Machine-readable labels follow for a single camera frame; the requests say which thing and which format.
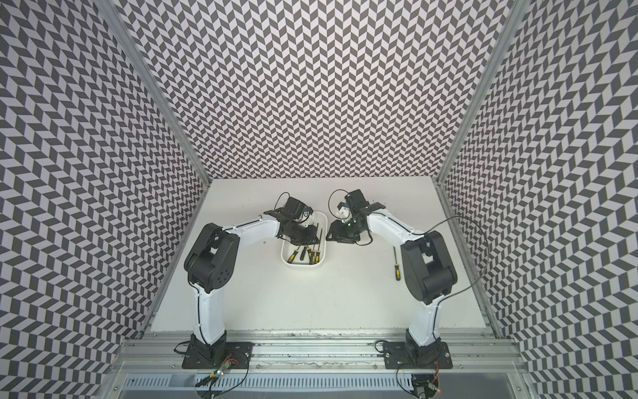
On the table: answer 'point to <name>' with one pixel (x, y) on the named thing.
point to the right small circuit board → (434, 384)
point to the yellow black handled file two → (310, 255)
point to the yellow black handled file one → (317, 258)
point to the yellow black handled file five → (293, 255)
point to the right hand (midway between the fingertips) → (333, 241)
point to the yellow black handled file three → (303, 252)
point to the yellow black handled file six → (397, 268)
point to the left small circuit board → (218, 372)
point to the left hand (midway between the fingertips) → (318, 243)
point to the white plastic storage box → (321, 220)
